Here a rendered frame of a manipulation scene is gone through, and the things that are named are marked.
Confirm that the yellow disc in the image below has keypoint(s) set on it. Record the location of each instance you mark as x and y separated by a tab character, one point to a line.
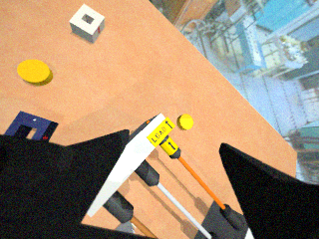
35	72
185	122

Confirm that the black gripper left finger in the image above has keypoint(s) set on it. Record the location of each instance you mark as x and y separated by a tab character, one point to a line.
76	172

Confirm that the white square block with square hole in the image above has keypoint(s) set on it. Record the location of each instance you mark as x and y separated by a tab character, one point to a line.
87	23

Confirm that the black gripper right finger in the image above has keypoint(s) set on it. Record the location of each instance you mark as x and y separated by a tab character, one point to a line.
275	204

